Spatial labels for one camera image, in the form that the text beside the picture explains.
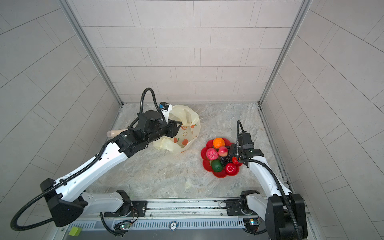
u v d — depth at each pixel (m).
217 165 0.80
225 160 0.83
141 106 0.49
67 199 0.38
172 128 0.59
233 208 0.71
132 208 0.69
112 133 0.95
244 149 0.63
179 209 0.72
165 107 0.58
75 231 0.63
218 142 0.86
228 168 0.79
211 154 0.81
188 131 0.93
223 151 0.81
